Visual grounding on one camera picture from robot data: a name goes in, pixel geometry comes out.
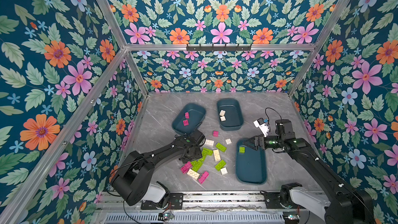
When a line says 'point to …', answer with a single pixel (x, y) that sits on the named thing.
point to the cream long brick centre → (216, 155)
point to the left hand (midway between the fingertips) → (199, 155)
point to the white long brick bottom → (193, 173)
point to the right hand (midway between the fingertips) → (247, 141)
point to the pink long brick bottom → (204, 175)
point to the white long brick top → (209, 142)
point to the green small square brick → (242, 150)
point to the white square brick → (222, 112)
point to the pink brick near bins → (215, 133)
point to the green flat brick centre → (208, 152)
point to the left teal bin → (190, 117)
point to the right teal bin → (251, 167)
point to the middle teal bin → (230, 114)
